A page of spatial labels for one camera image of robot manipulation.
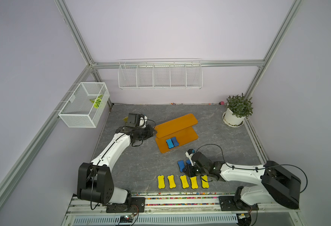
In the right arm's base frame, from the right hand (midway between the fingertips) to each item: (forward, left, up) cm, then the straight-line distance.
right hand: (183, 169), depth 84 cm
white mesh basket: (+26, +57, +26) cm, 68 cm away
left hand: (+17, +16, +14) cm, 27 cm away
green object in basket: (+30, +50, +28) cm, 65 cm away
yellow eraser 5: (-8, +13, -1) cm, 15 cm away
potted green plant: (+34, -38, +18) cm, 54 cm away
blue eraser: (+18, +8, 0) cm, 20 cm away
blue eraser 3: (+4, +1, -2) cm, 4 cm away
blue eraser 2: (+19, +4, -1) cm, 20 cm away
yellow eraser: (-8, -12, 0) cm, 15 cm away
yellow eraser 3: (-8, -1, 0) cm, 8 cm away
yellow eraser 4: (-7, +7, 0) cm, 10 cm away
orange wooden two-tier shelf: (+22, 0, +11) cm, 25 cm away
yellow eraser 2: (-8, -6, 0) cm, 10 cm away
